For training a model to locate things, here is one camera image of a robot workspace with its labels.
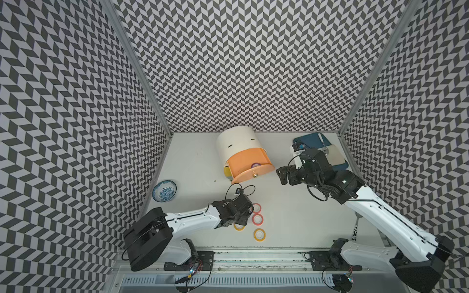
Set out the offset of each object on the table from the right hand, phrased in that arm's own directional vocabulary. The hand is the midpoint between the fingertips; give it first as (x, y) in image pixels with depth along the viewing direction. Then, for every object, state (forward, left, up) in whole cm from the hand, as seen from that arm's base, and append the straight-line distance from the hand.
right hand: (289, 171), depth 72 cm
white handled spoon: (+37, -30, -22) cm, 53 cm away
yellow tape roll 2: (-17, +11, -25) cm, 32 cm away
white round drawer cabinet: (+19, +23, -2) cm, 30 cm away
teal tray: (+38, -23, -24) cm, 50 cm away
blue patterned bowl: (+3, +59, -22) cm, 63 cm away
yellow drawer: (+3, +25, -6) cm, 26 cm away
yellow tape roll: (-14, +21, -23) cm, 34 cm away
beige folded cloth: (+27, -36, -26) cm, 52 cm away
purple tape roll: (+7, +13, -5) cm, 16 cm away
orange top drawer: (+7, +20, -5) cm, 22 cm away
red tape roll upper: (-5, +12, -24) cm, 27 cm away
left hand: (-9, +21, -23) cm, 33 cm away
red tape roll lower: (-11, +12, -24) cm, 29 cm away
